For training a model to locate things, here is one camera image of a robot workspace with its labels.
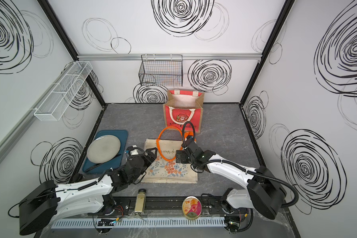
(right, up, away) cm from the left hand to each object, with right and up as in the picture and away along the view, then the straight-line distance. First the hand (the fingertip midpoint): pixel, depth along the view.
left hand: (156, 153), depth 81 cm
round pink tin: (+19, -24, -10) cm, 32 cm away
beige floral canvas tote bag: (+4, -10, +4) cm, 11 cm away
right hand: (+14, -3, +3) cm, 15 cm away
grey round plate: (-37, -1, +14) cm, 40 cm away
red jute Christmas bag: (+15, +28, +26) cm, 41 cm away
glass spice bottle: (-7, -21, -9) cm, 24 cm away
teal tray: (-26, -7, +8) cm, 28 cm away
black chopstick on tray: (-35, -8, +6) cm, 36 cm away
